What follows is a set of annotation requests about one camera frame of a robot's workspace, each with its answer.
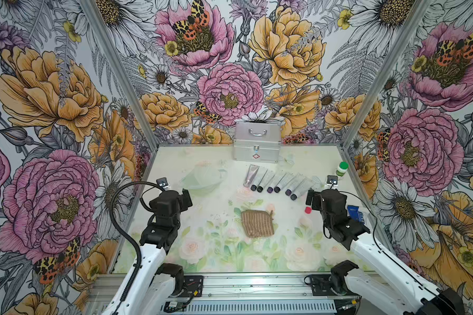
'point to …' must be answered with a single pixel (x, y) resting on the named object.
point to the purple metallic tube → (250, 175)
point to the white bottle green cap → (342, 168)
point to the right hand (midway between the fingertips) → (320, 194)
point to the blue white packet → (355, 214)
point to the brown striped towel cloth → (257, 223)
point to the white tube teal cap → (260, 174)
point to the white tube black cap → (286, 177)
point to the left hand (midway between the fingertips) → (173, 199)
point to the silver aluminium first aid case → (256, 142)
